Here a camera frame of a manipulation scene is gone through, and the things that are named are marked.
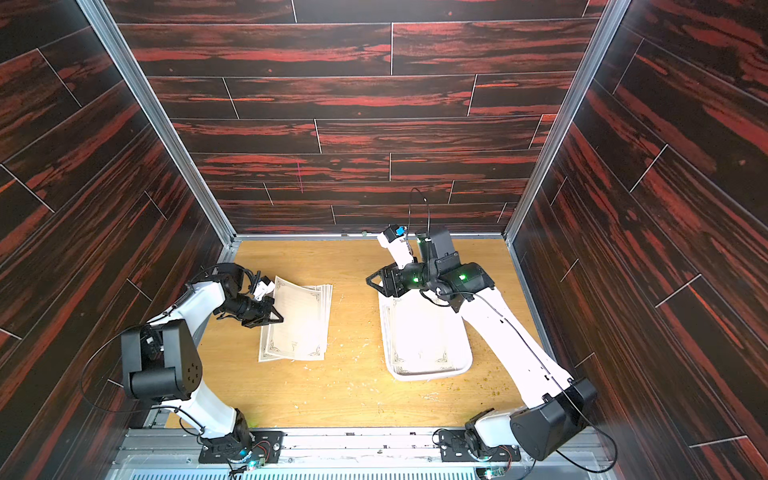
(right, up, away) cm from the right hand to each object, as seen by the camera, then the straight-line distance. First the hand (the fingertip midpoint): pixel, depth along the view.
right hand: (382, 273), depth 72 cm
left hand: (-30, -14, +17) cm, 38 cm away
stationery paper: (+13, -19, +14) cm, 27 cm away
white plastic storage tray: (+1, -12, +26) cm, 29 cm away
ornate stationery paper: (-26, -20, +19) cm, 38 cm away
